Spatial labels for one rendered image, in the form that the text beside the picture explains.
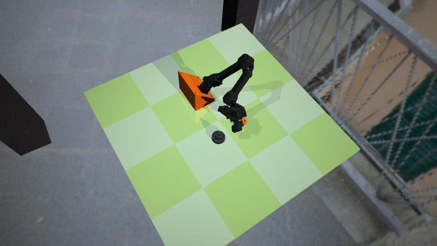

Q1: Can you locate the orange knob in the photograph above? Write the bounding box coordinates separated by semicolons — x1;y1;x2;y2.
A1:
239;118;247;125

